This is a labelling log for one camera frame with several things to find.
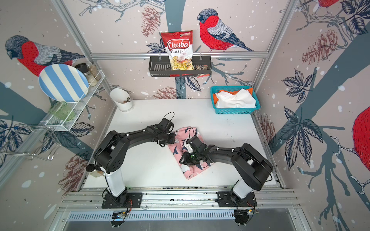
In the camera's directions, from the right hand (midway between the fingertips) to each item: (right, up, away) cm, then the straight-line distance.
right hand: (181, 161), depth 85 cm
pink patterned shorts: (-1, +7, +7) cm, 10 cm away
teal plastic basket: (+44, +31, +21) cm, 58 cm away
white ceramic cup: (-49, +41, +26) cm, 69 cm away
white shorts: (+47, +41, +26) cm, 67 cm away
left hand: (-4, +12, +10) cm, 16 cm away
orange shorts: (+55, +48, +29) cm, 79 cm away
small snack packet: (+12, +59, +5) cm, 61 cm away
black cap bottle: (-48, 0, -10) cm, 49 cm away
